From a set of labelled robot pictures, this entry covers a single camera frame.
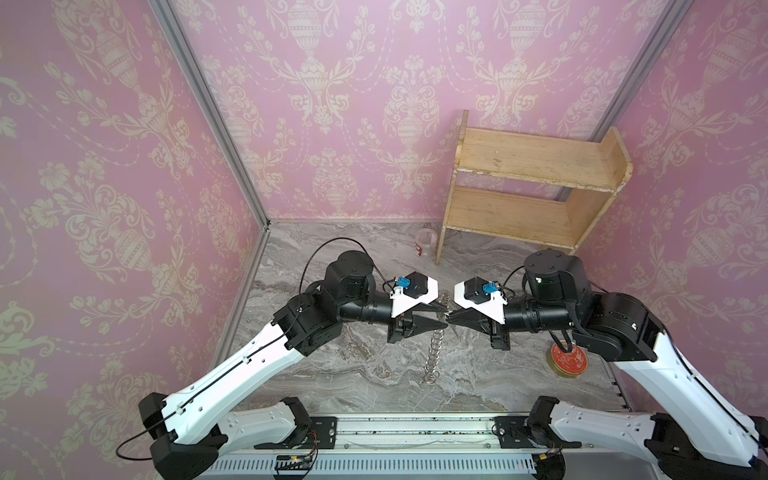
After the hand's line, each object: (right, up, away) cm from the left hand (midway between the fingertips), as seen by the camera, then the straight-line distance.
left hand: (442, 319), depth 53 cm
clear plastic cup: (+4, +15, +56) cm, 58 cm away
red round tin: (+39, -19, +28) cm, 52 cm away
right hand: (+2, +1, +2) cm, 3 cm away
